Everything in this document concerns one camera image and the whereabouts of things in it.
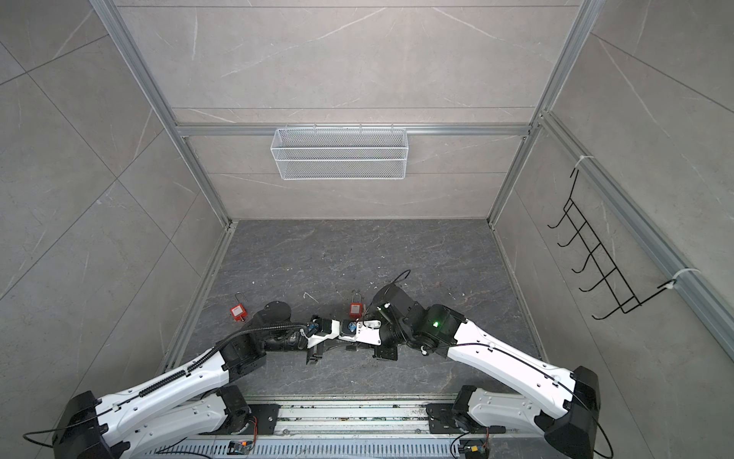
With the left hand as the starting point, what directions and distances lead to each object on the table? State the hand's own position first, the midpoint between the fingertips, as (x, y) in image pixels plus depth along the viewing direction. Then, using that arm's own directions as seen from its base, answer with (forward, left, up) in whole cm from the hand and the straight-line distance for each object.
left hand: (350, 332), depth 68 cm
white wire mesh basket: (+63, +3, +9) cm, 64 cm away
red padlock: (+16, -1, -19) cm, 25 cm away
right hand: (0, -3, -3) cm, 4 cm away
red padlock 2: (+17, +38, -20) cm, 46 cm away
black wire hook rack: (+2, -61, +11) cm, 62 cm away
